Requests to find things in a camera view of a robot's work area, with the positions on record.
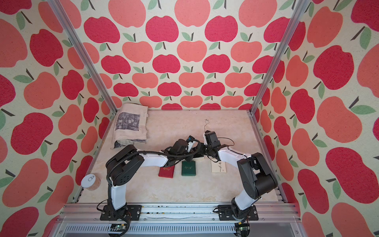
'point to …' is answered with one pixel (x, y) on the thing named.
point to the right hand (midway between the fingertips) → (199, 150)
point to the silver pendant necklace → (207, 122)
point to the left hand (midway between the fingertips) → (197, 155)
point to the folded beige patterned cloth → (130, 125)
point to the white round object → (91, 182)
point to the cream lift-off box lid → (219, 167)
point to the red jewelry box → (167, 172)
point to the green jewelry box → (188, 169)
